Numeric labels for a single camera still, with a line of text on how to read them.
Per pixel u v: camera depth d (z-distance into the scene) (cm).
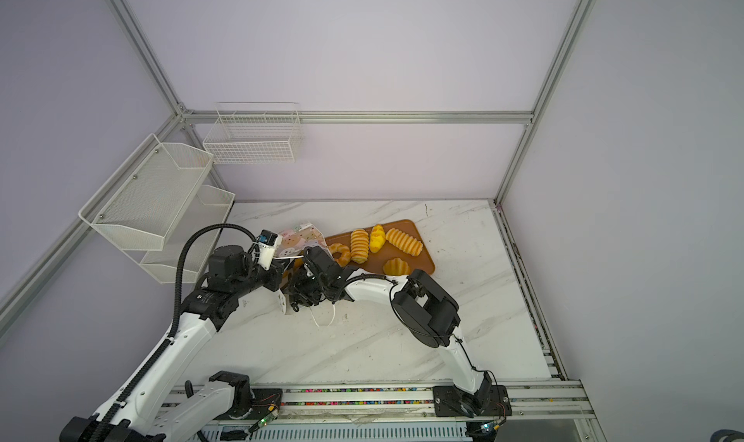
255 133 96
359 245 102
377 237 104
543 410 74
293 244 89
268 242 66
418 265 101
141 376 43
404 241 103
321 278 70
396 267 95
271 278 69
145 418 40
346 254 101
